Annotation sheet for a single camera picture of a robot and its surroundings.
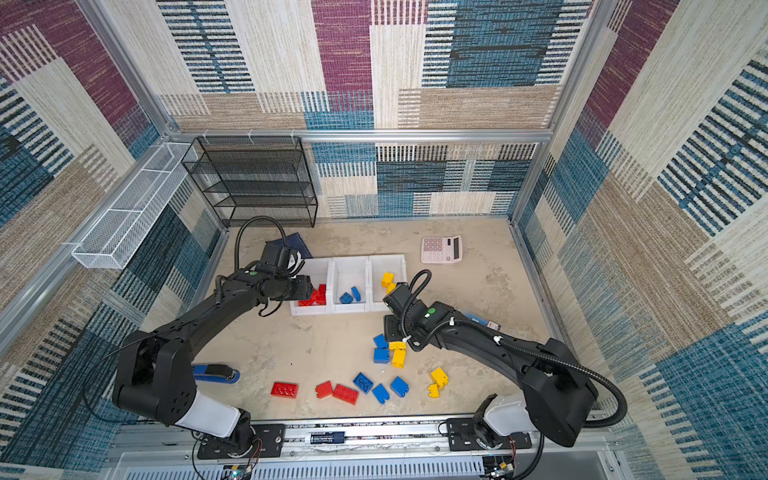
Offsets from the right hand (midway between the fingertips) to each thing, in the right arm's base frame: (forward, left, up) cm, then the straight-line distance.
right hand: (396, 333), depth 83 cm
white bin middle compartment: (+20, +15, -6) cm, 26 cm away
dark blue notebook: (+41, +37, -7) cm, 56 cm away
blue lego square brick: (+1, +5, -8) cm, 9 cm away
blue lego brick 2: (-3, +4, -8) cm, 9 cm away
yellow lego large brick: (-11, -11, -5) cm, 16 cm away
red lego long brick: (+15, +22, -3) cm, 27 cm away
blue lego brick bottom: (-13, +5, -8) cm, 16 cm away
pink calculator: (+33, -18, -5) cm, 38 cm away
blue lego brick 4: (-12, 0, -7) cm, 14 cm away
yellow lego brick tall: (+20, +2, -5) cm, 21 cm away
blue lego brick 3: (-11, +10, -7) cm, 16 cm away
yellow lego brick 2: (-4, 0, -5) cm, 7 cm away
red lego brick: (+15, +26, -5) cm, 30 cm away
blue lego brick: (+15, +15, -6) cm, 22 cm away
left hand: (+14, +26, +4) cm, 30 cm away
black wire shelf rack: (+55, +48, +11) cm, 74 cm away
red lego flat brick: (-14, +14, -6) cm, 20 cm away
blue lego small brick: (+16, +12, -6) cm, 21 cm away
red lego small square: (-12, +20, -7) cm, 24 cm away
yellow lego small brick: (-14, -9, -6) cm, 18 cm away
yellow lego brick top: (-1, 0, -6) cm, 6 cm away
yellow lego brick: (+18, +1, -5) cm, 19 cm away
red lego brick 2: (-12, +30, -6) cm, 33 cm away
